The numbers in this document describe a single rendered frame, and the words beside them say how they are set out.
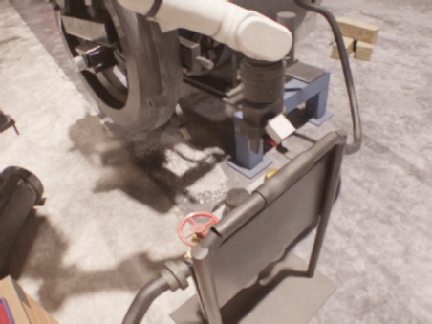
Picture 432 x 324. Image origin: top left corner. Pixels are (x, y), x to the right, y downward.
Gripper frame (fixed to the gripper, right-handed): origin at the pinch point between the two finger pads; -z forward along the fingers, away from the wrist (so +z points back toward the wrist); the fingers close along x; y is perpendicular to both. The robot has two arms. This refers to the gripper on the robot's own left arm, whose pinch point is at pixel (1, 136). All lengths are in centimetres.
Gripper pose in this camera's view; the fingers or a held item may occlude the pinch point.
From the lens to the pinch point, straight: 125.3
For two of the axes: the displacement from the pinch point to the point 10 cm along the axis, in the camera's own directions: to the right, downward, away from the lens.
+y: -7.4, -5.4, 4.0
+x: 6.7, -5.5, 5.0
